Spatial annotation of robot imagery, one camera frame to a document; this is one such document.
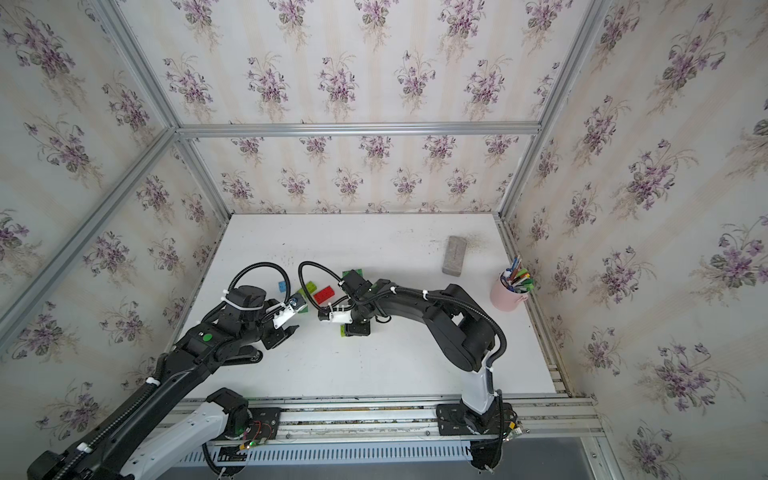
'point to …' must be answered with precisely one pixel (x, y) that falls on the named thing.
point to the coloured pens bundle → (517, 278)
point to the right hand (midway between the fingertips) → (353, 323)
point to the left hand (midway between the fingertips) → (289, 314)
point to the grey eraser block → (454, 255)
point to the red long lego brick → (324, 294)
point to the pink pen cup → (504, 299)
